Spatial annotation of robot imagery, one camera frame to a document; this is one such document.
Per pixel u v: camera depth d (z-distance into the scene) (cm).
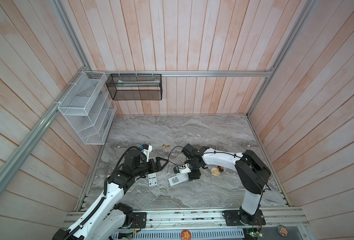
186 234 70
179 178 86
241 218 66
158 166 67
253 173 48
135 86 103
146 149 71
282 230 70
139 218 73
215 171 90
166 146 101
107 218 57
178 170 78
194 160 67
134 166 59
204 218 76
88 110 70
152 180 86
